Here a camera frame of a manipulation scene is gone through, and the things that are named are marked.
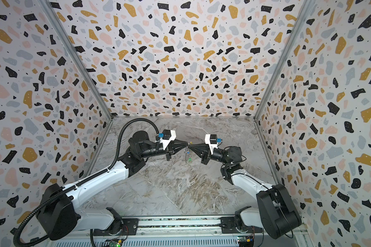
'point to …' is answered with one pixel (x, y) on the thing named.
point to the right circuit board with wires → (246, 241)
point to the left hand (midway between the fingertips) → (188, 142)
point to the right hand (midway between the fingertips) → (190, 147)
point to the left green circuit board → (115, 244)
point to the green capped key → (189, 159)
